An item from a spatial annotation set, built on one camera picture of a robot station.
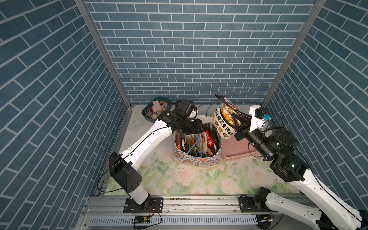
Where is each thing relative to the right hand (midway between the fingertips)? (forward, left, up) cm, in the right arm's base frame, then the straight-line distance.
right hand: (236, 114), depth 56 cm
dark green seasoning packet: (+2, +5, -20) cm, 21 cm away
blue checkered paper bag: (-7, +21, -28) cm, 36 cm away
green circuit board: (-33, +41, -47) cm, 71 cm away
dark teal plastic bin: (+35, +51, -37) cm, 72 cm away
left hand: (+4, +10, -18) cm, 22 cm away
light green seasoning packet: (+1, +12, -26) cm, 29 cm away
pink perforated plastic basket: (+5, -7, -37) cm, 38 cm away
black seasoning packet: (+3, +8, -20) cm, 22 cm away
